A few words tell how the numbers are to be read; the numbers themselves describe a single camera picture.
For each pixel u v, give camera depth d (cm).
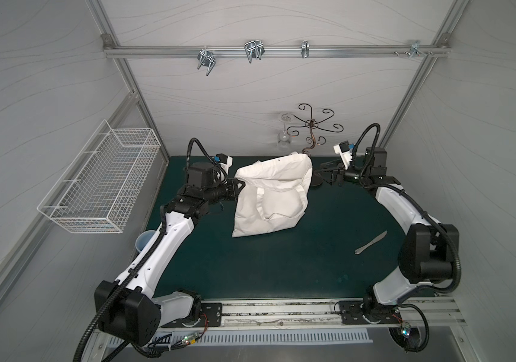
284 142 101
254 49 77
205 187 58
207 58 76
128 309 38
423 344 69
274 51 78
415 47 77
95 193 68
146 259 43
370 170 69
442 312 76
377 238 91
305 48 78
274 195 82
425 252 46
